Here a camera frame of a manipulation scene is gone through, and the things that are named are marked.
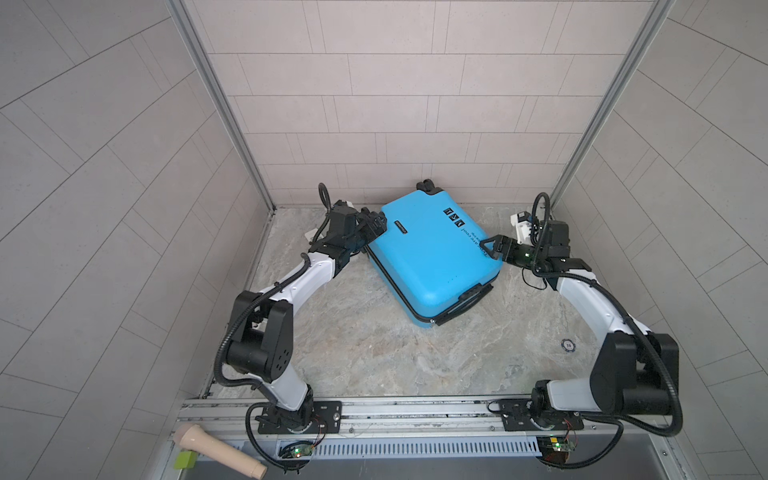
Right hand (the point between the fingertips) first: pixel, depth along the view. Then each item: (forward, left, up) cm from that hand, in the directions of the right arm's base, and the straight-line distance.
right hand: (487, 245), depth 84 cm
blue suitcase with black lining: (-4, +17, +2) cm, 17 cm away
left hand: (+9, +28, +3) cm, 29 cm away
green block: (-42, +75, -15) cm, 88 cm away
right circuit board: (-45, -8, -19) cm, 50 cm away
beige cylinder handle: (-39, +72, -12) cm, 83 cm away
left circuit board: (-42, +51, -14) cm, 67 cm away
